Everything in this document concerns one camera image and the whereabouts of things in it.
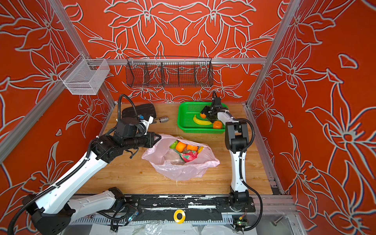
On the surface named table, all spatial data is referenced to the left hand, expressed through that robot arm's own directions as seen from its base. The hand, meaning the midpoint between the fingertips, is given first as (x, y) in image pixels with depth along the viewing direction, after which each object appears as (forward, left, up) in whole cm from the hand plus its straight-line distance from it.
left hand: (162, 135), depth 68 cm
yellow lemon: (+5, -20, -20) cm, 29 cm away
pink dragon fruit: (0, -13, -20) cm, 24 cm away
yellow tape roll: (-30, -10, -27) cm, 42 cm away
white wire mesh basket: (+38, +56, +5) cm, 68 cm away
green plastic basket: (+39, -9, -23) cm, 46 cm away
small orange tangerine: (+6, -14, -21) cm, 27 cm away
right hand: (+37, -23, -21) cm, 49 cm away
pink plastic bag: (0, -7, -27) cm, 28 cm away
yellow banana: (+30, -20, -25) cm, 44 cm away
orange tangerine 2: (+31, -21, -19) cm, 42 cm away
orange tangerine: (+26, -32, -22) cm, 47 cm away
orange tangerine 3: (+7, -8, -22) cm, 24 cm away
